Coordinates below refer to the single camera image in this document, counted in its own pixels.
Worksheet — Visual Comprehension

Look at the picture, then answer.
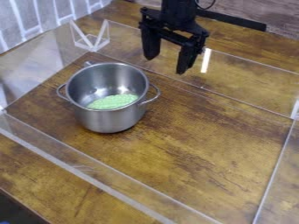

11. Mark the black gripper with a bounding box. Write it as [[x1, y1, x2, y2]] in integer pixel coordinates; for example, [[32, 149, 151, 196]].
[[139, 0, 209, 74]]

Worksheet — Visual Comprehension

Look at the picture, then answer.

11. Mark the black wall strip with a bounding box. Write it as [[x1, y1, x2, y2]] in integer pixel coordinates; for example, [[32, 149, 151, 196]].
[[196, 10, 267, 32]]

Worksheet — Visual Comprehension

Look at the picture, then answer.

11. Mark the green textured object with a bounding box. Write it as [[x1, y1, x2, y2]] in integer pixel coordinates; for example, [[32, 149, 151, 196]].
[[88, 94, 137, 109]]

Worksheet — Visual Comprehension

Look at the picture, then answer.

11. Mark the black cable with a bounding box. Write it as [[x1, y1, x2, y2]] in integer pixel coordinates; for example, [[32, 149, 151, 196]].
[[193, 0, 217, 11]]

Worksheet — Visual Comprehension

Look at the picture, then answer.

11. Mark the clear acrylic corner bracket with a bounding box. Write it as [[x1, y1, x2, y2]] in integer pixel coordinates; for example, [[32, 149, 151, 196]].
[[69, 20, 109, 53]]

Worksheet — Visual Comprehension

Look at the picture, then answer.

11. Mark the clear acrylic barrier wall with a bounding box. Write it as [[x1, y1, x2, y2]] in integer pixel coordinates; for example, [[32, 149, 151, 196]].
[[0, 20, 299, 224]]

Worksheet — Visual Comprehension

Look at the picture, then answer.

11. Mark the silver metal pot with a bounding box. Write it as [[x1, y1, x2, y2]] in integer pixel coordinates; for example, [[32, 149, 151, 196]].
[[56, 61, 161, 133]]

